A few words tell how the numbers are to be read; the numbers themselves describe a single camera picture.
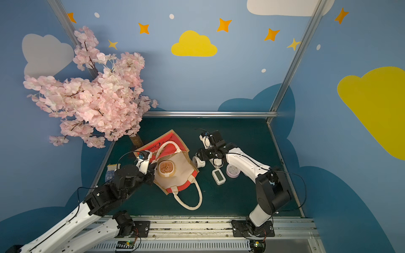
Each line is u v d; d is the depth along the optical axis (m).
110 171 0.93
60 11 0.69
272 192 0.45
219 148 0.66
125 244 0.73
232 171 0.93
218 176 0.90
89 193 0.91
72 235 0.44
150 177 0.62
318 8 0.70
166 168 0.91
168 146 0.80
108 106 0.56
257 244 0.73
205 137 0.78
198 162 0.90
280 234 0.73
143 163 0.59
